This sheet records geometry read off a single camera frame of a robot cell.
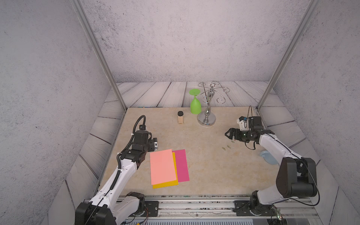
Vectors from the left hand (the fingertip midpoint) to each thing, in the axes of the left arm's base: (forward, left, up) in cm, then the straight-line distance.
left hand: (150, 140), depth 84 cm
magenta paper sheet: (-11, -19, -15) cm, 26 cm away
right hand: (+5, -51, -2) cm, 51 cm away
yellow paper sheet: (-20, -11, -16) cm, 28 cm away
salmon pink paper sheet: (-11, -6, -14) cm, 19 cm away
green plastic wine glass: (+26, -28, +3) cm, 38 cm away
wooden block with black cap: (+24, -18, -7) cm, 31 cm away
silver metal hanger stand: (+28, -38, -16) cm, 50 cm away
